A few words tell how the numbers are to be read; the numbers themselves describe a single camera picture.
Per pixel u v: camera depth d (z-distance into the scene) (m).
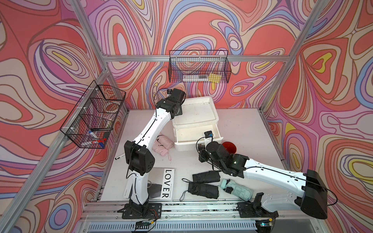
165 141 0.97
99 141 0.65
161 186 0.78
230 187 0.77
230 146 0.87
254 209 0.66
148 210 0.73
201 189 0.77
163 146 0.95
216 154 0.55
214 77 0.91
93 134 0.72
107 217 0.72
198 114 0.86
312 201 0.39
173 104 0.60
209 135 0.65
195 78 0.82
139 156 0.49
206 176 0.82
